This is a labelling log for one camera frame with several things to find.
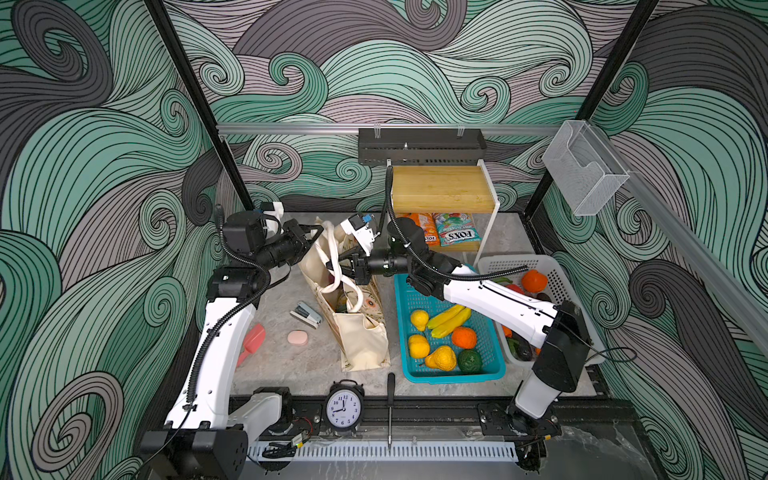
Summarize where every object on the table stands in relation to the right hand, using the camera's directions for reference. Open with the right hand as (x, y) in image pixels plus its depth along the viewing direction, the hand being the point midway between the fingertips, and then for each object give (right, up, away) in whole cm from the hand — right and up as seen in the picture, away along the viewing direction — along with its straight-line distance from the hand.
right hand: (329, 266), depth 65 cm
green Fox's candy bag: (+35, +9, +26) cm, 45 cm away
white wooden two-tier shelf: (+30, +20, +17) cm, 40 cm away
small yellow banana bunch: (+31, -19, +23) cm, 43 cm away
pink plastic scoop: (-26, -24, +21) cm, 41 cm away
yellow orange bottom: (+22, -23, +15) cm, 36 cm away
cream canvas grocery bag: (+5, -10, -1) cm, 11 cm away
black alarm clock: (+2, -36, +8) cm, 37 cm away
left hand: (-2, +9, +3) cm, 10 cm away
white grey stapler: (-11, -18, +25) cm, 32 cm away
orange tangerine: (+35, -22, +17) cm, 44 cm away
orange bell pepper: (+60, -7, +28) cm, 67 cm away
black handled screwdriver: (+14, -35, +13) cm, 40 cm away
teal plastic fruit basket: (+41, -22, +14) cm, 48 cm away
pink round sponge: (-13, -23, +21) cm, 34 cm away
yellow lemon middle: (+23, -18, +22) cm, 37 cm away
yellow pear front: (+28, -26, +13) cm, 40 cm away
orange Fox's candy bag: (+27, +11, +28) cm, 40 cm away
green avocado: (+35, -27, +13) cm, 46 cm away
